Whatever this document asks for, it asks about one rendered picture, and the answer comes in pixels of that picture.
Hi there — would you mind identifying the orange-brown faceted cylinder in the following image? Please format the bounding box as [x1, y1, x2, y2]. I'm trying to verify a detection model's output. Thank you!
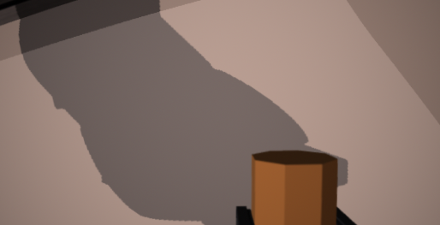
[252, 151, 338, 225]

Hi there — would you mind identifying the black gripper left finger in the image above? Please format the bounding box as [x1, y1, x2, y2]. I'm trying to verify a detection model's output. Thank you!
[236, 206, 254, 225]

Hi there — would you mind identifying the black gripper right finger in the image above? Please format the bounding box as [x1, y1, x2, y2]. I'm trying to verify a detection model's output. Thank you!
[336, 207, 357, 225]

